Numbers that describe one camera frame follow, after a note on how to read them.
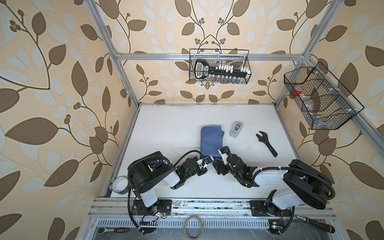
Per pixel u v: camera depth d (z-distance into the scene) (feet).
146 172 1.58
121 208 2.51
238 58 2.99
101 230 2.23
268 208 2.15
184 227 2.17
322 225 2.23
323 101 2.46
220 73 2.83
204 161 2.42
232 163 2.18
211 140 3.08
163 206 2.43
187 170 2.24
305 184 1.46
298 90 2.66
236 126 3.34
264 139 3.25
